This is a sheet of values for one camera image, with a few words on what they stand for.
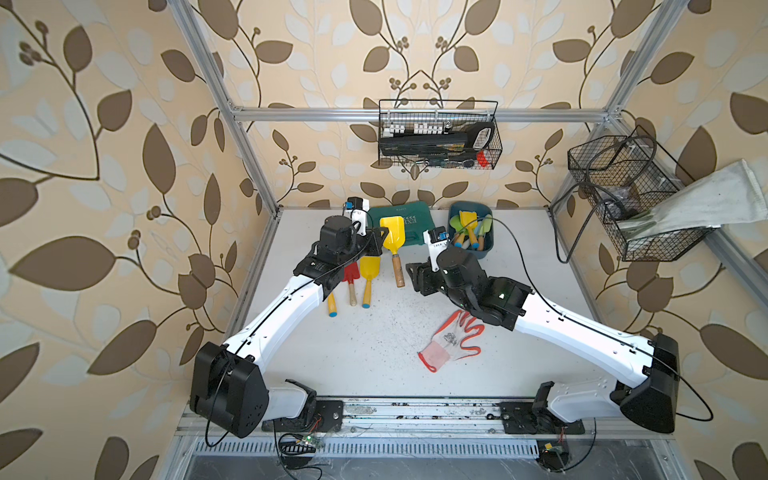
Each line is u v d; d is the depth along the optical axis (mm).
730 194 576
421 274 620
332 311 912
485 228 1092
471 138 830
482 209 1146
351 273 1019
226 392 399
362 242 680
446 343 860
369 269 1025
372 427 736
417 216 1123
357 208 693
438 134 844
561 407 602
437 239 608
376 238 679
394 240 788
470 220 1163
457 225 1123
